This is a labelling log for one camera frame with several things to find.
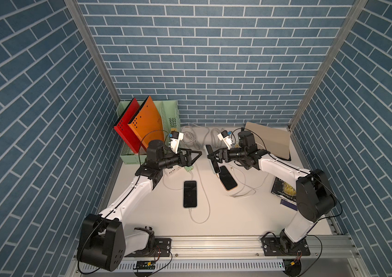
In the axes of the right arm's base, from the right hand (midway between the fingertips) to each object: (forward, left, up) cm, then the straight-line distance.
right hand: (213, 156), depth 83 cm
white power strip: (-2, +24, -14) cm, 28 cm away
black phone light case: (0, 0, -5) cm, 5 cm away
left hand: (-4, +6, +7) cm, 10 cm away
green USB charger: (+3, +14, -17) cm, 22 cm away
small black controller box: (-43, +26, -21) cm, 55 cm away
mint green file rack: (+29, +27, 0) cm, 40 cm away
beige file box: (+30, -42, -19) cm, 55 cm away
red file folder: (+7, +44, +9) cm, 46 cm away
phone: (-2, -10, -21) cm, 24 cm away
